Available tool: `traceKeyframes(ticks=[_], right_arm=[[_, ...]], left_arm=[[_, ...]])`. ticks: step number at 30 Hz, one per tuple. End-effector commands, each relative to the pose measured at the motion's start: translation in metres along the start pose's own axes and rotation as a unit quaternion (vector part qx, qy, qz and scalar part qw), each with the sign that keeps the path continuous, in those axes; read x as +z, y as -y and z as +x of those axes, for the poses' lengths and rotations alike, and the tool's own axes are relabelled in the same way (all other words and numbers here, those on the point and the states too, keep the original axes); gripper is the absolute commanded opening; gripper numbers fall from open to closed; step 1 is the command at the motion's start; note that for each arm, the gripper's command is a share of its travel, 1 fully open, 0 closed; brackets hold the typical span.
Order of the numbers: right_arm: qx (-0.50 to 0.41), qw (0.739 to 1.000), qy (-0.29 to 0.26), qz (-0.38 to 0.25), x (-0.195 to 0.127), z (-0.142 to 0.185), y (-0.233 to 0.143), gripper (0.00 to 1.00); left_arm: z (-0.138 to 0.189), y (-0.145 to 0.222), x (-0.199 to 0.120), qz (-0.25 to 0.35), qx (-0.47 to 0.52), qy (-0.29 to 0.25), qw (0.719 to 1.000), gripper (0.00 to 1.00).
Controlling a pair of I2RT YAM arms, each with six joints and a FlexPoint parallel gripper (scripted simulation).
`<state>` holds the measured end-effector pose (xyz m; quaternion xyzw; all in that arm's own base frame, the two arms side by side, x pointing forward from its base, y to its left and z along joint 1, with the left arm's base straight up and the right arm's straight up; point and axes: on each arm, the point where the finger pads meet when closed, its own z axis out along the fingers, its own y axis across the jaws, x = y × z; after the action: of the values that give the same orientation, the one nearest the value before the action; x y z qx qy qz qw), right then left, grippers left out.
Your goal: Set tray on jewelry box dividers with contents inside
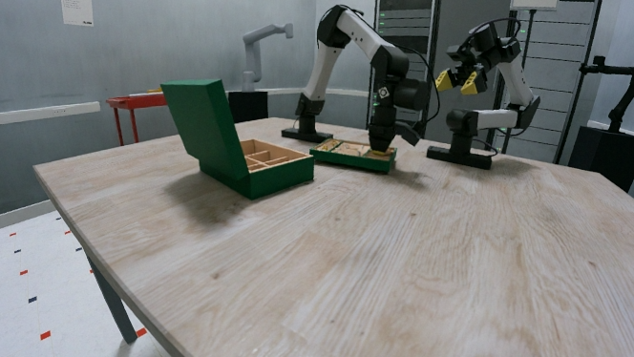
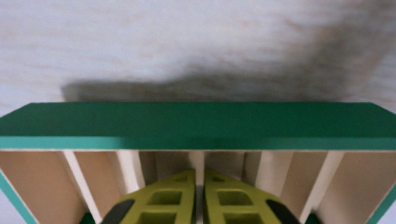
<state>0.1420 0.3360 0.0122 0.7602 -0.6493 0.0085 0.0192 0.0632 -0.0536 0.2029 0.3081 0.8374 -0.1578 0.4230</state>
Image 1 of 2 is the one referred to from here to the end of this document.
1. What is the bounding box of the green jewelry box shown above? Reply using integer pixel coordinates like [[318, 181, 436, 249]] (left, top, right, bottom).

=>
[[159, 79, 314, 200]]

